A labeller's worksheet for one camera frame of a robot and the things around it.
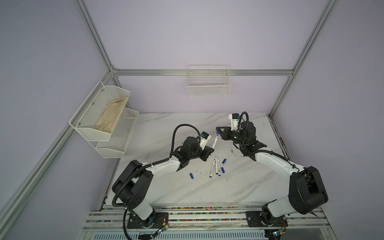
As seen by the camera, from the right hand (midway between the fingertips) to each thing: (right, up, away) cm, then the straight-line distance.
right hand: (216, 128), depth 82 cm
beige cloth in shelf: (-58, +5, -4) cm, 58 cm away
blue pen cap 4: (+5, -26, +9) cm, 28 cm away
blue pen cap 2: (-14, -29, +6) cm, 33 cm away
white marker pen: (-1, -9, +2) cm, 9 cm away
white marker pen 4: (+3, -24, +10) cm, 26 cm away
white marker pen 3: (+1, -23, +11) cm, 26 cm away
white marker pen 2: (-3, -29, +6) cm, 30 cm away
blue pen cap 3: (+7, -22, +14) cm, 26 cm away
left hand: (-2, -13, +2) cm, 13 cm away
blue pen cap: (+1, -3, 0) cm, 3 cm away
